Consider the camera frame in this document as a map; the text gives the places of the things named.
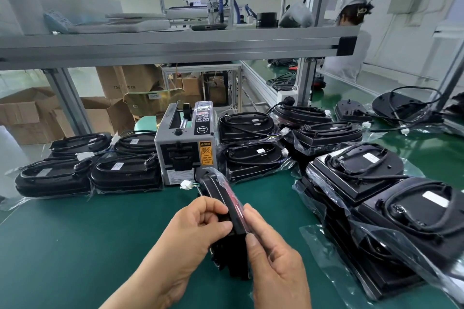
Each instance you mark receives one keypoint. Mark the grey metal shelf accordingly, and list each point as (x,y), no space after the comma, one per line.
(181,44)

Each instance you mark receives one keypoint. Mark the grey barcode scanner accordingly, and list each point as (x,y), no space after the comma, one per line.
(296,15)

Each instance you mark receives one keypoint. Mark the grey tape dispenser machine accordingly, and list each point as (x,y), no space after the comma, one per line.
(181,142)

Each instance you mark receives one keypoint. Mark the white flat scale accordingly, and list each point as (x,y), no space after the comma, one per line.
(123,24)

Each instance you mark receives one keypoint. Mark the unbagged black lamps with cables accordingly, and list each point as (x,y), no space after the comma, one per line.
(399,106)

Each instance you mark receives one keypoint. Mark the black cup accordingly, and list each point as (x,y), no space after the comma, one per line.
(267,20)

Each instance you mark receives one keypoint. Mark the white handset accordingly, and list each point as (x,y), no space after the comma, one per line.
(59,23)

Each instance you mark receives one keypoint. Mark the white power socket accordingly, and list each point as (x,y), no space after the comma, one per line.
(287,99)

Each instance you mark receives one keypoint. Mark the person's left hand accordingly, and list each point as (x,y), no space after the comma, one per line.
(192,243)

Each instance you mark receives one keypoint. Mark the person's right hand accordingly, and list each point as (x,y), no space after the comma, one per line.
(279,276)

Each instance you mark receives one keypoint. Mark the black phone on shelf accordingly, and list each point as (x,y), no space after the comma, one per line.
(209,27)

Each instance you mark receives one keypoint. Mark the green round stool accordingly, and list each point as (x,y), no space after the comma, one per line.
(145,124)

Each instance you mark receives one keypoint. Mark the bagged black lamp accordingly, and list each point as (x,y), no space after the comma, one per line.
(53,138)

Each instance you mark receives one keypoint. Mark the white box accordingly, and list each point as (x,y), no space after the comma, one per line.
(80,2)

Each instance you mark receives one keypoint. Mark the group of bagged black lamps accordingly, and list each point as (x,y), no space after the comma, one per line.
(362,189)

